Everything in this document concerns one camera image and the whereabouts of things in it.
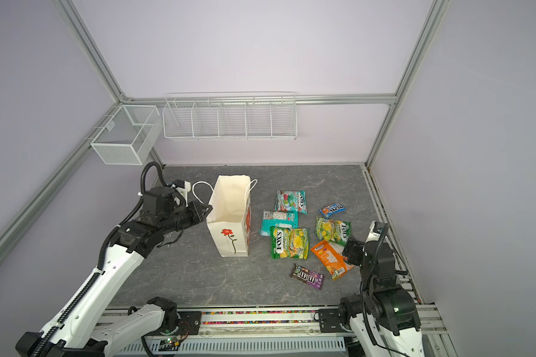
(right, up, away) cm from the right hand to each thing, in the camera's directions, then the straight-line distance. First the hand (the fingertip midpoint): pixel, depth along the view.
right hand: (366, 241), depth 69 cm
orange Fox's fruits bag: (-6, -12, +15) cm, 20 cm away
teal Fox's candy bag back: (-23, +3, +28) cm, 36 cm away
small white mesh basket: (-96, +40, +32) cm, 109 cm away
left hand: (-49, +9, +3) cm, 50 cm away
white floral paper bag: (-50, +4, +29) cm, 58 cm away
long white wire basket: (-47, +49, +30) cm, 74 cm away
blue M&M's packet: (-5, +6, +32) cm, 33 cm away
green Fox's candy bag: (-23, -6, +20) cm, 31 cm away
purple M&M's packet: (-16, -17, +14) cm, 27 cm away
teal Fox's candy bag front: (-21, +10, +33) cm, 41 cm away
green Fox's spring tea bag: (-3, -2, +23) cm, 23 cm away
